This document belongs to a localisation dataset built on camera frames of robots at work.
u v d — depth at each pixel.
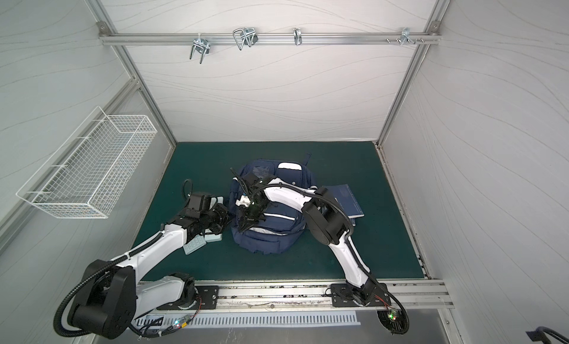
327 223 0.54
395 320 0.72
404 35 0.77
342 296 0.72
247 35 0.77
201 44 0.78
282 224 0.86
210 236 0.78
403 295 0.76
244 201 0.84
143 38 0.78
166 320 0.70
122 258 0.45
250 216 0.77
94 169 0.70
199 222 0.66
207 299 0.73
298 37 0.78
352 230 0.50
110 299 0.40
